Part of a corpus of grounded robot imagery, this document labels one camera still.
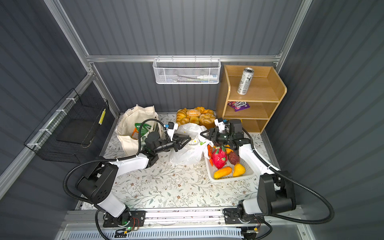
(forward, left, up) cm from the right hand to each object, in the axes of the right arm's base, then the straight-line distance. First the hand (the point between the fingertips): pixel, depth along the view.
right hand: (204, 137), depth 80 cm
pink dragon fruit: (-6, -9, -11) cm, 15 cm away
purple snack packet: (+27, -24, -3) cm, 36 cm away
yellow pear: (-12, -19, -15) cm, 27 cm away
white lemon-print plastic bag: (-5, +5, -3) cm, 8 cm away
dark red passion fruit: (-4, -18, -16) cm, 24 cm away
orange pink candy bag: (+11, +45, -11) cm, 47 cm away
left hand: (-1, +8, +1) cm, 8 cm away
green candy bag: (+17, +40, -12) cm, 45 cm away
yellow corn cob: (-13, -10, -17) cm, 23 cm away
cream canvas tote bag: (+12, +48, -2) cm, 49 cm away
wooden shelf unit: (+24, -28, +10) cm, 38 cm away
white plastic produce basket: (-20, -14, +12) cm, 27 cm away
